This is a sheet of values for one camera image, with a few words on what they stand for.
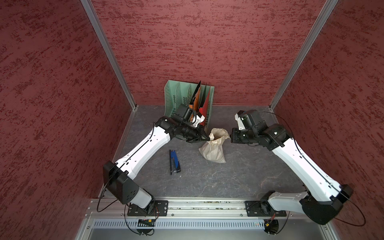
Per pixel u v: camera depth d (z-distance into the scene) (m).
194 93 0.85
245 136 0.57
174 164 0.87
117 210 0.73
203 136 0.69
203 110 0.81
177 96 1.09
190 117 0.61
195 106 0.83
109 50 0.87
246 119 0.52
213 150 0.78
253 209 0.73
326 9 0.71
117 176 0.40
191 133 0.62
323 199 0.38
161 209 0.74
